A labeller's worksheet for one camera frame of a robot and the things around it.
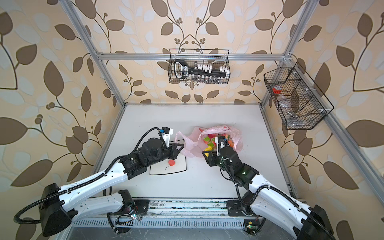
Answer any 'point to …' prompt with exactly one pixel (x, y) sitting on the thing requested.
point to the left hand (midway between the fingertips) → (186, 146)
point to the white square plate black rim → (163, 167)
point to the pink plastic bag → (194, 147)
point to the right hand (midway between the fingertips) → (206, 153)
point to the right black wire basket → (300, 104)
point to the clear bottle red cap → (286, 106)
